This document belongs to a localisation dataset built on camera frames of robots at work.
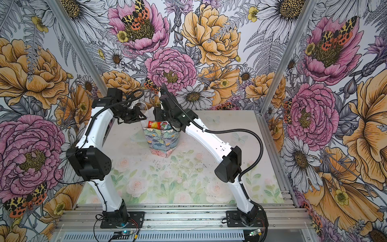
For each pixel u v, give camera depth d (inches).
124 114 28.2
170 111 23.1
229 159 19.8
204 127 21.7
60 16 28.8
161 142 33.5
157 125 33.5
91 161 19.5
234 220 28.9
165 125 34.3
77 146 19.5
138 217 29.4
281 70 38.1
